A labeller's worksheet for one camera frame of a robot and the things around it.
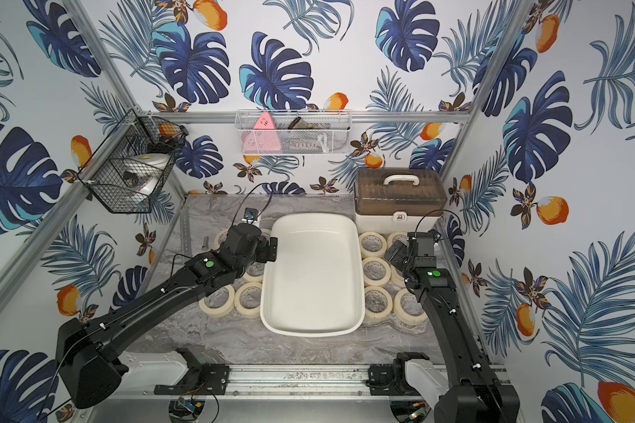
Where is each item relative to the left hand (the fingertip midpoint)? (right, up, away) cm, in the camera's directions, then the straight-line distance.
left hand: (261, 233), depth 78 cm
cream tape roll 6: (+45, -16, +15) cm, 50 cm away
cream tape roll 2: (-7, -23, +13) cm, 28 cm away
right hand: (+44, -7, +4) cm, 45 cm away
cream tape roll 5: (+38, -15, +20) cm, 46 cm away
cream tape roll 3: (+38, -5, +27) cm, 47 cm away
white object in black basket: (-36, +19, +3) cm, 41 cm away
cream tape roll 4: (+49, -2, +26) cm, 56 cm away
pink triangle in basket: (-2, +32, +12) cm, 34 cm away
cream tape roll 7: (+37, -24, +12) cm, 46 cm away
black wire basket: (-46, +35, +15) cm, 59 cm away
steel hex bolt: (-27, -6, +26) cm, 38 cm away
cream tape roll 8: (+47, -26, +10) cm, 54 cm away
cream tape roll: (-21, -3, +26) cm, 34 cm away
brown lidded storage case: (+44, +11, +12) cm, 47 cm away
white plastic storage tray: (+16, -19, +14) cm, 28 cm away
